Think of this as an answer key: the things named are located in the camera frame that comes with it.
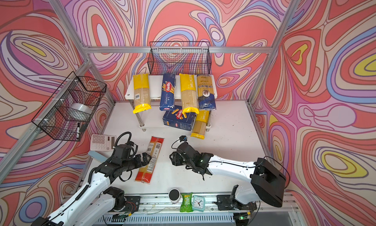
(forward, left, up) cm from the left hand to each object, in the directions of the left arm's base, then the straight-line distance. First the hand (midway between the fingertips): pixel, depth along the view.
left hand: (147, 158), depth 83 cm
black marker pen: (+6, +31, +20) cm, 38 cm away
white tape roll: (+13, +29, +27) cm, 42 cm away
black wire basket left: (+14, +39, +24) cm, 48 cm away
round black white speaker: (-19, -17, -1) cm, 25 cm away
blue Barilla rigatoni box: (+25, -15, +7) cm, 30 cm away
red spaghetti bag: (-7, +1, -3) cm, 7 cm away
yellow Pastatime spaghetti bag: (+22, -31, +2) cm, 39 cm away
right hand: (-2, -16, +3) cm, 17 cm away
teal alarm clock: (-22, -29, -4) cm, 36 cm away
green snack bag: (-22, -23, -5) cm, 32 cm away
